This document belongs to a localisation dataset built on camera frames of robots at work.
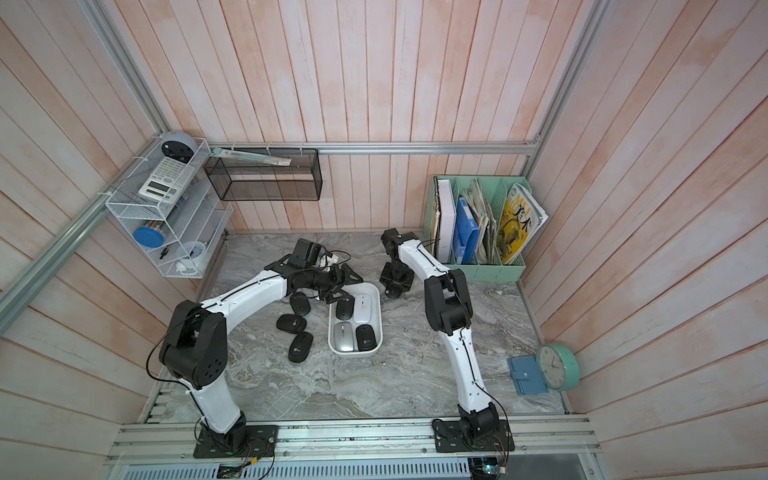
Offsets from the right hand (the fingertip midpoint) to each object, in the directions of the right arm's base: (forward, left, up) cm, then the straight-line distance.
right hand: (391, 284), depth 104 cm
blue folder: (+8, -24, +17) cm, 31 cm away
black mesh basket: (+29, +55, +23) cm, 66 cm away
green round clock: (-31, -44, +7) cm, 54 cm away
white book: (+8, -18, +20) cm, 28 cm away
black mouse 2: (-17, +31, +3) cm, 36 cm away
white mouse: (-11, +10, +3) cm, 15 cm away
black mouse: (-10, +30, +4) cm, 32 cm away
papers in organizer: (+8, -31, +16) cm, 36 cm away
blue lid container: (-8, +63, +33) cm, 72 cm away
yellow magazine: (+15, -43, +18) cm, 49 cm away
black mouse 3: (-25, +27, +2) cm, 37 cm away
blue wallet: (-31, -38, +2) cm, 49 cm away
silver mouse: (-21, +15, +2) cm, 26 cm away
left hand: (-12, +10, +14) cm, 21 cm away
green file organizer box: (+27, -36, +22) cm, 50 cm away
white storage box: (-16, +12, +1) cm, 20 cm away
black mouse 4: (-21, +8, +1) cm, 22 cm away
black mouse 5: (-12, +15, +3) cm, 19 cm away
